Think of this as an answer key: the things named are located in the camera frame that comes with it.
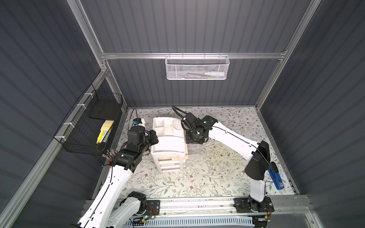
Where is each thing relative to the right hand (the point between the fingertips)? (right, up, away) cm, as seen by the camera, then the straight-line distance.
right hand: (190, 140), depth 81 cm
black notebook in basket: (-50, +18, +1) cm, 53 cm away
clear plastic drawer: (+3, -9, +13) cm, 17 cm away
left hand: (-17, +5, -8) cm, 20 cm away
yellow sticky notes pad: (-45, +9, -5) cm, 46 cm away
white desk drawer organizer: (-11, -4, -13) cm, 18 cm away
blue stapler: (+47, -20, -3) cm, 51 cm away
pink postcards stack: (-2, -9, -4) cm, 10 cm away
